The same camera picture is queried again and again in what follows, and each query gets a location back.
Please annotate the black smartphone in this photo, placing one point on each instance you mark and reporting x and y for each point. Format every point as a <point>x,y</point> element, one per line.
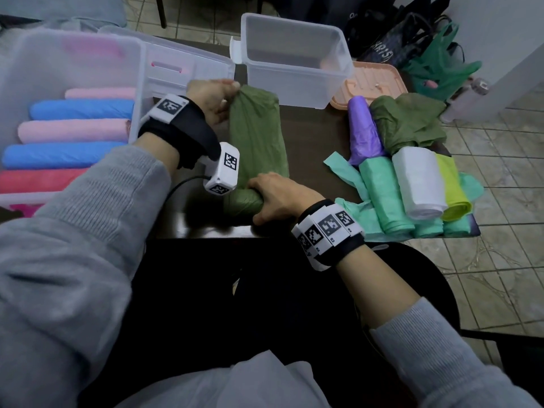
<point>236,288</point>

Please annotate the black wristband with markers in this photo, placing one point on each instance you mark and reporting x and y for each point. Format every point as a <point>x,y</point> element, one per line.
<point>344,246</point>
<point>191,131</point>

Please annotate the black round stool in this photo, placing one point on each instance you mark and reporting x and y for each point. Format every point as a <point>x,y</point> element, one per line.
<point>425,271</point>

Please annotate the translucent zipper bag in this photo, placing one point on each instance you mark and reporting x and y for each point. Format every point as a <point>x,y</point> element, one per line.
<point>12,38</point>

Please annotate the person's left forearm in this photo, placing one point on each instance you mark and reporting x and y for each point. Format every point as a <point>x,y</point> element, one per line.
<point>76,250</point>

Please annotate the black left wristband with markers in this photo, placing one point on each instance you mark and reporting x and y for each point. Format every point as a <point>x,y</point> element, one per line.
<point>191,131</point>

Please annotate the pink plastic bag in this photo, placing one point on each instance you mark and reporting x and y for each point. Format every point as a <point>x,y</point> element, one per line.
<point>72,131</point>
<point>102,93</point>

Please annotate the small clear plastic bin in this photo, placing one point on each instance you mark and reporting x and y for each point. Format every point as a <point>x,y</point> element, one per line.
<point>297,84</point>

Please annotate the person's black trousers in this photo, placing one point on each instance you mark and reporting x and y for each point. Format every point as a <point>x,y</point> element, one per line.
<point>255,314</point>

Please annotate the blue-grey floor mat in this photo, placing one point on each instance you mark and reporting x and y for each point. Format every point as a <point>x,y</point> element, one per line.
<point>63,8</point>

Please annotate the olive green bag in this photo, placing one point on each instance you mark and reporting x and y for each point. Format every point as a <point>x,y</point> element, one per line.
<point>257,135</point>
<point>408,118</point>

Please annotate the purple bag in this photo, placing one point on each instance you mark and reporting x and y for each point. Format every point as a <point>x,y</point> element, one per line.
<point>365,131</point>

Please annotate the black chair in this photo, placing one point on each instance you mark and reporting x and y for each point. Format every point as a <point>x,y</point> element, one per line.
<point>160,12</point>

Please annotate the yellow-green bag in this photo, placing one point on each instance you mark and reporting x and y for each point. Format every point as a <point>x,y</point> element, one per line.
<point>452,186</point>

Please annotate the white bag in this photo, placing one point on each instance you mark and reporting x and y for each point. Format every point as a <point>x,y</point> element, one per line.
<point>418,182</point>

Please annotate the black right wristband with markers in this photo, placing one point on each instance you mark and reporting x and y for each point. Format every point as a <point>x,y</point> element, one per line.
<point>344,246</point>

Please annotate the dark patterned bag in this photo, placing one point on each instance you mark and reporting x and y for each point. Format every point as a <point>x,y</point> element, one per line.
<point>391,48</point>

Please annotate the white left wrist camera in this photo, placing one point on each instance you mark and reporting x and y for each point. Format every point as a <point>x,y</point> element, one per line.
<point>223,174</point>

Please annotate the person's right hand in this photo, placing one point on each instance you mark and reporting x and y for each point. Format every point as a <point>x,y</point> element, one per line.
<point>284,199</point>

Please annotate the green plastic bag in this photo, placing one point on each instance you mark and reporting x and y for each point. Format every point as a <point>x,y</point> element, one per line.
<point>442,67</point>

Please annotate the red plastic bag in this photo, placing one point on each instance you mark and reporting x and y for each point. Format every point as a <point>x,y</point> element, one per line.
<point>38,180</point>

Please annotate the person's right forearm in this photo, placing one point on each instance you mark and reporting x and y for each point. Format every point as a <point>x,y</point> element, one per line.
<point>408,327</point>

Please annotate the person's left hand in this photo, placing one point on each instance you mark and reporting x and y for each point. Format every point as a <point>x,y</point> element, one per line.
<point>212,99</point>

